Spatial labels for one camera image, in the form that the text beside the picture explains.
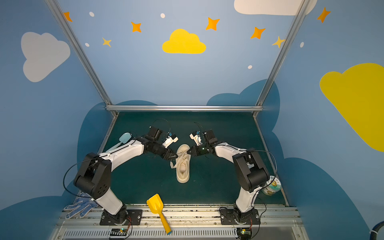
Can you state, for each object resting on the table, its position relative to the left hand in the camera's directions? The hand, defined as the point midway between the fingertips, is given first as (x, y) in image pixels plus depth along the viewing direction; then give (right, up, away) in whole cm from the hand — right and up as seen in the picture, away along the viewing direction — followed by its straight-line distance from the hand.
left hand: (175, 154), depth 88 cm
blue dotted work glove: (-47, -24, -11) cm, 54 cm away
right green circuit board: (+37, -37, -15) cm, 54 cm away
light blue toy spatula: (-39, +8, +16) cm, 43 cm away
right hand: (+8, +2, +3) cm, 9 cm away
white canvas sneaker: (+5, -4, -2) cm, 7 cm away
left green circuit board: (-26, -36, -15) cm, 47 cm away
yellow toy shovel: (-9, -25, -10) cm, 29 cm away
